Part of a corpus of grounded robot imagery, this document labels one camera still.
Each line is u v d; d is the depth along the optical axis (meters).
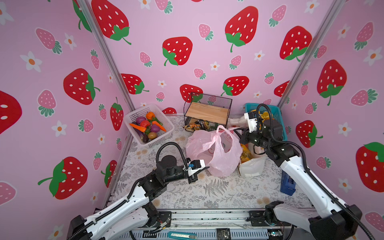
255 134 0.64
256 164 0.77
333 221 0.37
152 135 1.00
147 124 1.07
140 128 1.04
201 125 1.04
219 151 0.59
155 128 1.07
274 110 1.13
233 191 0.84
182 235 0.70
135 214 0.60
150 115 1.14
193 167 0.53
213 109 1.04
